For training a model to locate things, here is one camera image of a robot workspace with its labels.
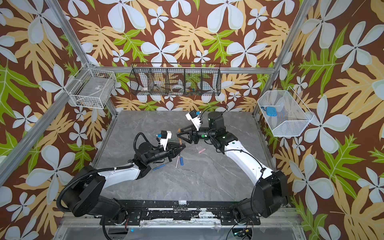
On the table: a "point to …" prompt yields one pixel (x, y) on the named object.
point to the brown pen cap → (179, 130)
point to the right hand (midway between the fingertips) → (180, 134)
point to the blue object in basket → (271, 111)
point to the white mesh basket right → (284, 112)
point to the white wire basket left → (92, 88)
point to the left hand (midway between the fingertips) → (184, 144)
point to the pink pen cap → (202, 150)
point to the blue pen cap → (181, 161)
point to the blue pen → (158, 167)
